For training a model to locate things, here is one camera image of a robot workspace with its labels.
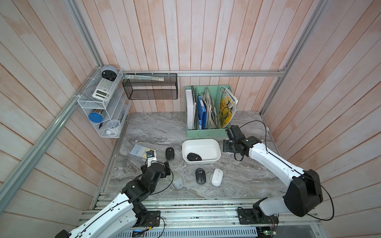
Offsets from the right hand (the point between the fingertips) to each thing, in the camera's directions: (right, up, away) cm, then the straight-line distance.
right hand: (228, 144), depth 87 cm
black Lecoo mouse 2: (-21, -9, +7) cm, 24 cm away
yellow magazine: (+4, +26, +14) cm, 29 cm away
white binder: (-22, +22, +5) cm, 31 cm away
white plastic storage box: (-15, -6, +11) cm, 20 cm away
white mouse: (-7, -19, -2) cm, 20 cm away
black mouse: (-36, -7, +9) cm, 38 cm away
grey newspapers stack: (-8, +18, +11) cm, 23 cm away
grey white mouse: (-30, -20, -4) cm, 36 cm away
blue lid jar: (-72, +16, -11) cm, 75 cm away
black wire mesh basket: (-50, +39, +20) cm, 67 cm away
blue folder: (-15, +19, +6) cm, 25 cm away
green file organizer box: (-5, +37, +17) cm, 41 cm away
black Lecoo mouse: (-16, -19, -2) cm, 25 cm away
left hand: (-39, -10, -8) cm, 41 cm away
